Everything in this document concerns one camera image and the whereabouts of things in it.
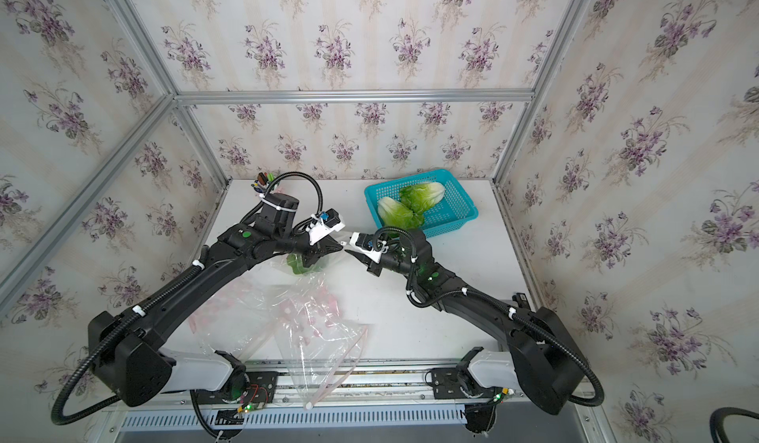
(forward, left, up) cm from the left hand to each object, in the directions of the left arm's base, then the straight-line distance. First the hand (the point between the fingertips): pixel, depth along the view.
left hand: (340, 244), depth 75 cm
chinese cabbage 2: (+29, -25, -13) cm, 40 cm away
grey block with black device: (-7, -53, -19) cm, 56 cm away
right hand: (0, -4, +1) cm, 5 cm away
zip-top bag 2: (-11, +30, -23) cm, 40 cm away
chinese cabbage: (+22, -15, -14) cm, 30 cm away
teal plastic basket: (+28, -38, -19) cm, 51 cm away
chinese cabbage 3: (+1, +14, -11) cm, 17 cm away
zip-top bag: (-18, +6, -19) cm, 27 cm away
